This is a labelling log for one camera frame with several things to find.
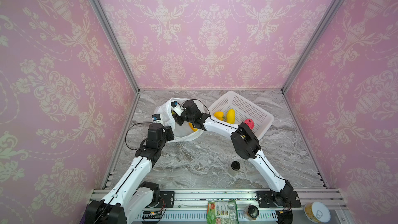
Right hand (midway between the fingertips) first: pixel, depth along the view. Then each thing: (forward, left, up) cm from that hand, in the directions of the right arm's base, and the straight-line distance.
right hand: (172, 112), depth 94 cm
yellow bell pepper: (+1, -29, -6) cm, 30 cm away
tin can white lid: (-52, -66, -6) cm, 84 cm away
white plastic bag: (-10, -6, -8) cm, 14 cm away
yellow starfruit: (0, -37, -7) cm, 38 cm away
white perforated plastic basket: (+7, -47, -8) cm, 49 cm away
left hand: (-12, -1, +3) cm, 13 cm away
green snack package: (-50, -25, -10) cm, 57 cm away
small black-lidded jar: (-33, -33, -2) cm, 47 cm away
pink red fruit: (-6, -47, -5) cm, 48 cm away
